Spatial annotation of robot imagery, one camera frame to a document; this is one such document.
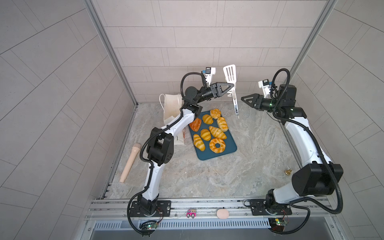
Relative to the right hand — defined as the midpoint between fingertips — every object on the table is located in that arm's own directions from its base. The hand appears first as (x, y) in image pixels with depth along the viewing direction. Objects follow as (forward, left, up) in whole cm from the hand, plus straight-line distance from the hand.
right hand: (243, 100), depth 72 cm
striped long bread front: (-4, +23, -29) cm, 38 cm away
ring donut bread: (-3, +14, -31) cm, 34 cm away
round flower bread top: (+18, +10, -28) cm, 35 cm away
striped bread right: (+9, +6, -29) cm, 31 cm away
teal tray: (-7, +3, -33) cm, 34 cm away
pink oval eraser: (-41, +14, -33) cm, 55 cm away
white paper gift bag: (+16, +38, -15) cm, 44 cm away
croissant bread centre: (+2, +11, -29) cm, 31 cm away
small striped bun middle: (+1, +18, -29) cm, 34 cm away
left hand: (-1, +6, +9) cm, 11 cm away
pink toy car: (-40, +29, -31) cm, 58 cm away
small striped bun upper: (+13, +16, -29) cm, 35 cm away
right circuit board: (-47, -11, -35) cm, 60 cm away
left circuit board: (-44, +47, -30) cm, 71 cm away
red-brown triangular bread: (+9, +24, -29) cm, 39 cm away
